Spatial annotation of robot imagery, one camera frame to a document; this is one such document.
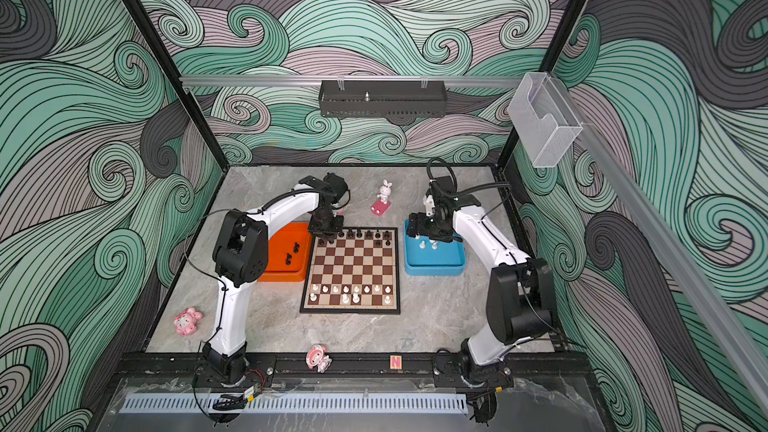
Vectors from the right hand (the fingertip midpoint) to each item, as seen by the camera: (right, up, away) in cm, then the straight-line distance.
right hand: (421, 232), depth 88 cm
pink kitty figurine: (-64, -23, -10) cm, 69 cm away
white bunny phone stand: (-12, +7, +19) cm, 24 cm away
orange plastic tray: (-41, -7, +5) cm, 42 cm away
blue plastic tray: (+3, -9, +6) cm, 12 cm away
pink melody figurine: (-29, -29, -15) cm, 44 cm away
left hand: (-27, -2, +7) cm, 28 cm away
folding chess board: (-20, -13, +2) cm, 24 cm away
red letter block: (-8, -31, -14) cm, 35 cm away
